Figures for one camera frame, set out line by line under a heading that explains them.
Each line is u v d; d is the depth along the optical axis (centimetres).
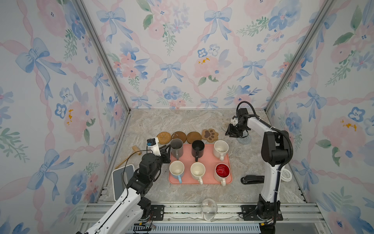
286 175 80
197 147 94
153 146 66
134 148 96
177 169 85
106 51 87
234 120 97
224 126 110
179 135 104
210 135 104
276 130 58
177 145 91
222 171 86
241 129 86
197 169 86
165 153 69
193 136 104
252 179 88
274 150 57
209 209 76
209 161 91
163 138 103
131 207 52
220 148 95
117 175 83
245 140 101
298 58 88
